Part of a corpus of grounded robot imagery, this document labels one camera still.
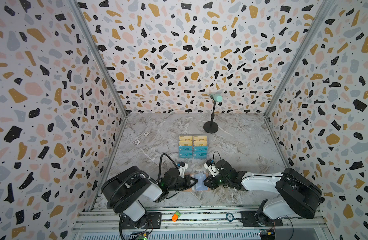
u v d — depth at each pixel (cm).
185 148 95
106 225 72
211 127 114
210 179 76
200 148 95
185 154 95
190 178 77
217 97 84
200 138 95
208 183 78
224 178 69
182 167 82
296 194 44
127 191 45
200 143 95
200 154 95
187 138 95
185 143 95
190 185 78
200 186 84
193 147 95
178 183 75
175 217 73
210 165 79
